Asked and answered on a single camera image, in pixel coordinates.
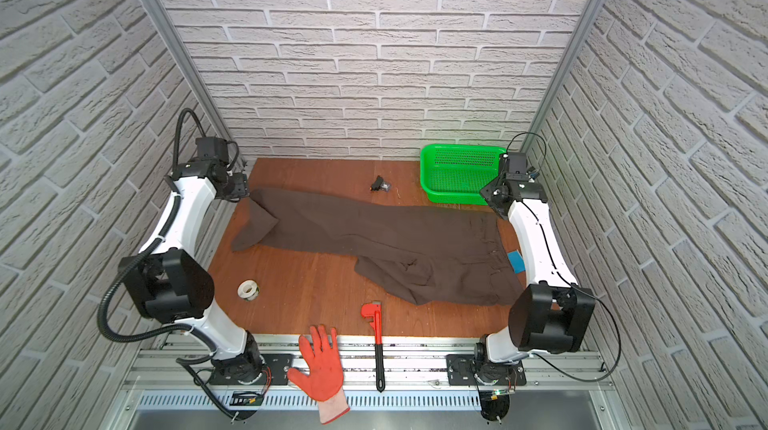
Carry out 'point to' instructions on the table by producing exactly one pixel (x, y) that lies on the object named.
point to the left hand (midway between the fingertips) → (228, 185)
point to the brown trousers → (430, 253)
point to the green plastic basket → (457, 173)
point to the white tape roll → (248, 289)
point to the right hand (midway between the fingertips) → (492, 192)
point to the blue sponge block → (516, 261)
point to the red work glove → (324, 382)
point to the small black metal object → (379, 185)
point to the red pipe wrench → (375, 309)
